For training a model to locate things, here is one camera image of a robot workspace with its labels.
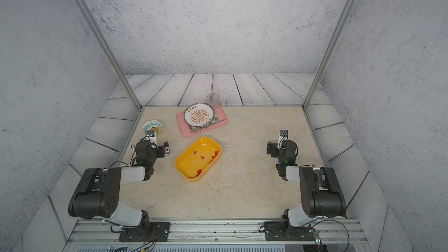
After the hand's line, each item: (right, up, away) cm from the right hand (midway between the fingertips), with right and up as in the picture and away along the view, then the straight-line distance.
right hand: (281, 141), depth 94 cm
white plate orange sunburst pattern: (-47, +14, +21) cm, 54 cm away
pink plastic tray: (-55, +6, +15) cm, 58 cm away
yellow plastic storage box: (-44, -10, +3) cm, 46 cm away
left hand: (-64, 0, +1) cm, 64 cm away
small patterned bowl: (-74, +8, +14) cm, 76 cm away
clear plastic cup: (-38, +25, +25) cm, 52 cm away
